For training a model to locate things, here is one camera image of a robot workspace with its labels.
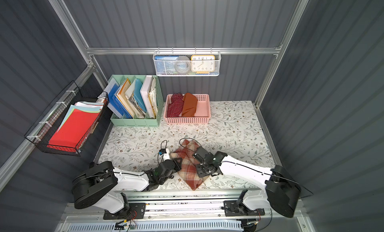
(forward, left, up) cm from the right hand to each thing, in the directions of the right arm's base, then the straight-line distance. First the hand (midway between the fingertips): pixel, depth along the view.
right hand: (203, 169), depth 82 cm
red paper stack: (+13, +60, +26) cm, 67 cm away
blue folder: (+39, +57, +13) cm, 71 cm away
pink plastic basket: (+47, -1, -5) cm, 47 cm away
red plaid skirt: (-2, +8, +2) cm, 9 cm away
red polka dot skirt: (+45, +20, +1) cm, 50 cm away
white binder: (+42, +37, +20) cm, 60 cm away
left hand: (+6, +12, 0) cm, 13 cm away
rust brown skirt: (+50, +9, +1) cm, 51 cm away
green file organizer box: (+40, +44, +15) cm, 61 cm away
